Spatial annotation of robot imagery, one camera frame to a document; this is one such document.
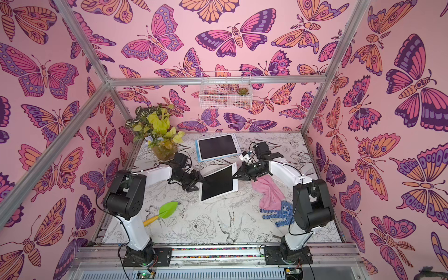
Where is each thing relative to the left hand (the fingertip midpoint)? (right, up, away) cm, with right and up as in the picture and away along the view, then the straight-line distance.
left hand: (205, 183), depth 94 cm
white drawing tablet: (+7, -1, +1) cm, 7 cm away
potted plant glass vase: (-28, +31, -2) cm, 42 cm away
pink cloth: (+34, -5, -6) cm, 35 cm away
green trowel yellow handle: (-18, -12, -6) cm, 23 cm away
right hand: (+16, +5, -10) cm, 19 cm away
